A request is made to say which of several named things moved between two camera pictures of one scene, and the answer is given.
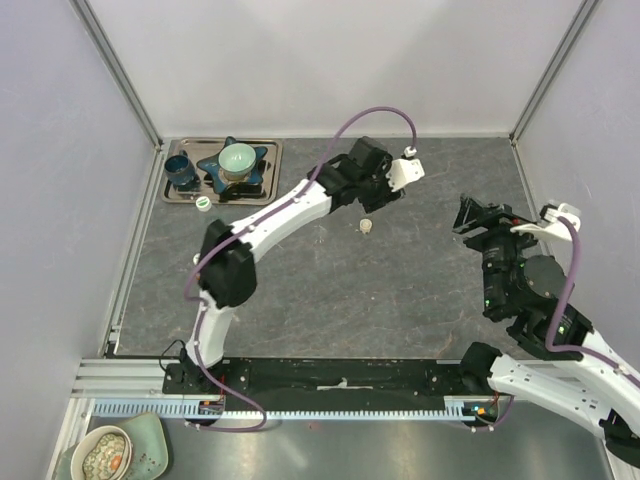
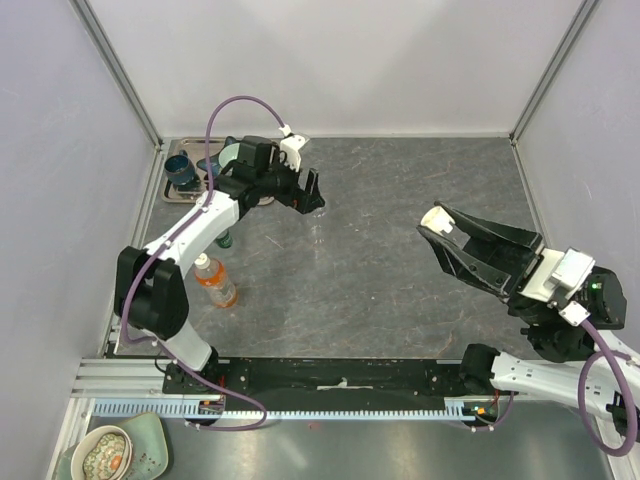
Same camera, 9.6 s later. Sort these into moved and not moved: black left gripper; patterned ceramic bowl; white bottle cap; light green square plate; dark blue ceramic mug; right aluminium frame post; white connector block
Moved: white bottle cap; black left gripper; white connector block
Not moved: dark blue ceramic mug; right aluminium frame post; light green square plate; patterned ceramic bowl
